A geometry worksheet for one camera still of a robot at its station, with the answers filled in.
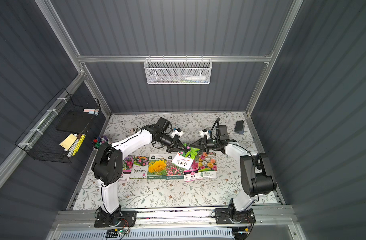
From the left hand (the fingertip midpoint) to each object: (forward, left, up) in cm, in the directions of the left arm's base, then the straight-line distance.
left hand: (186, 152), depth 78 cm
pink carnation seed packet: (-4, -4, -18) cm, 19 cm away
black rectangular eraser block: (+29, -39, -15) cm, 51 cm away
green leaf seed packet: (-3, +1, -1) cm, 3 cm away
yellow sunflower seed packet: (0, +18, -17) cm, 25 cm away
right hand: (+3, -3, -1) cm, 4 cm away
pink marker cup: (+11, +53, -5) cm, 54 cm away
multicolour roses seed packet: (+1, -13, -17) cm, 21 cm away
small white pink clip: (+28, +38, -16) cm, 50 cm away
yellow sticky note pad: (0, +55, +11) cm, 56 cm away
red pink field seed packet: (-3, +8, -17) cm, 19 cm away
